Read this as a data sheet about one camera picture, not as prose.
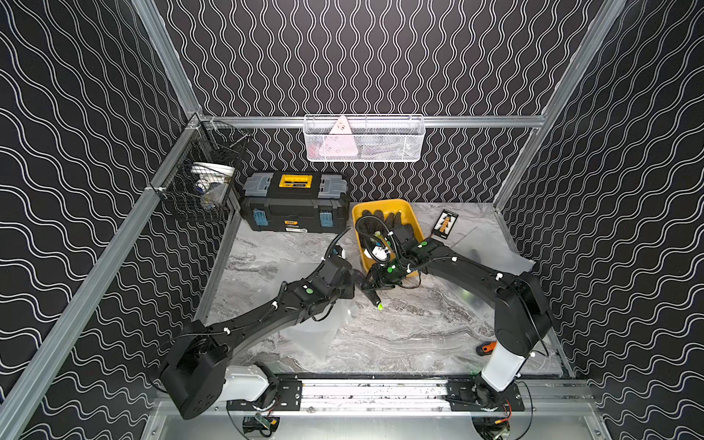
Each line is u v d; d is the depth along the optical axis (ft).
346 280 2.13
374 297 2.58
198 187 2.76
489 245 3.51
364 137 4.27
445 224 3.69
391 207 3.87
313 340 2.66
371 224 3.57
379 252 2.62
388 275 2.45
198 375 1.34
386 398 2.50
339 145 2.96
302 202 3.23
